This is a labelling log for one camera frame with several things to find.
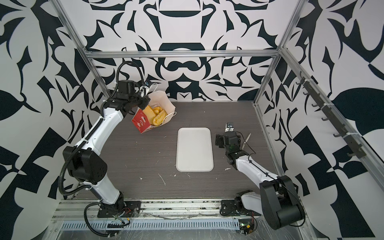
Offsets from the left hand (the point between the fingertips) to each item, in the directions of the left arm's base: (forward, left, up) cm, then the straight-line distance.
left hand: (145, 91), depth 83 cm
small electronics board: (-60, -49, -32) cm, 83 cm away
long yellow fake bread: (-1, +1, -16) cm, 16 cm away
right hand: (-16, -45, -19) cm, 52 cm away
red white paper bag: (+6, -4, -11) cm, 13 cm away
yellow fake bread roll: (-7, -5, -16) cm, 18 cm away
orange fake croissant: (+5, -2, -20) cm, 21 cm away
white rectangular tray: (-21, -26, -30) cm, 45 cm away
